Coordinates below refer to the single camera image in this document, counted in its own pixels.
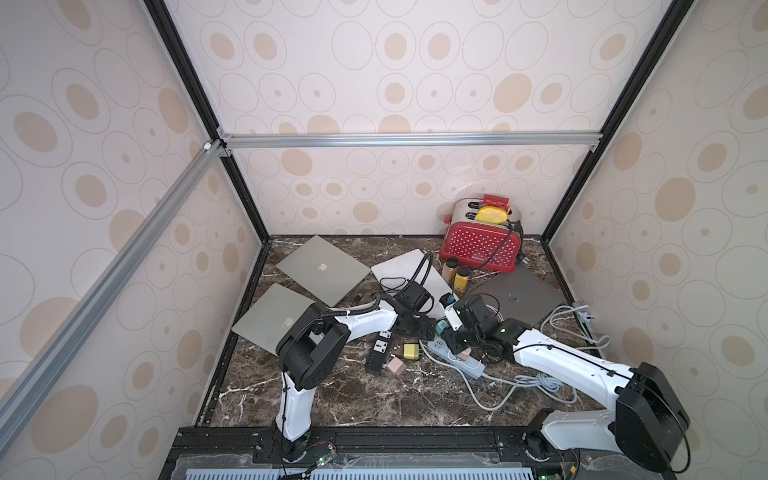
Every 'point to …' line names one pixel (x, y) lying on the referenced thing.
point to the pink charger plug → (397, 366)
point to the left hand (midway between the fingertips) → (430, 336)
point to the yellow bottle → (461, 279)
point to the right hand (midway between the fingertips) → (443, 336)
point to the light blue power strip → (471, 367)
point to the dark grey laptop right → (525, 294)
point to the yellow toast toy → (492, 215)
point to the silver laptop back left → (324, 270)
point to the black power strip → (379, 352)
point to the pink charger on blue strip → (464, 354)
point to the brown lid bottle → (449, 268)
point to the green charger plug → (441, 326)
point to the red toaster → (491, 246)
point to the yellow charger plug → (411, 351)
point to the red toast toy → (495, 201)
